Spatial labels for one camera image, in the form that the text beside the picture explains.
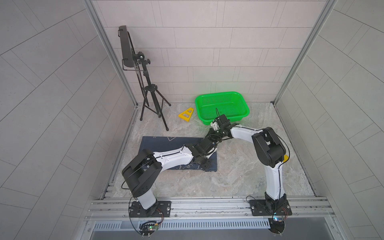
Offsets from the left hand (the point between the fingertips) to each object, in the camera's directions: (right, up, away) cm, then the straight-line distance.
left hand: (210, 162), depth 86 cm
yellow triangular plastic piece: (-16, +28, +23) cm, 39 cm away
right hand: (-2, +13, +10) cm, 17 cm away
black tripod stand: (-35, +37, +7) cm, 52 cm away
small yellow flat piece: (+45, +2, +1) cm, 45 cm away
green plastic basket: (+19, +36, +29) cm, 50 cm away
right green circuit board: (+30, -24, -18) cm, 42 cm away
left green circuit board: (-29, -22, -21) cm, 42 cm away
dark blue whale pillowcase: (-29, +9, +6) cm, 31 cm away
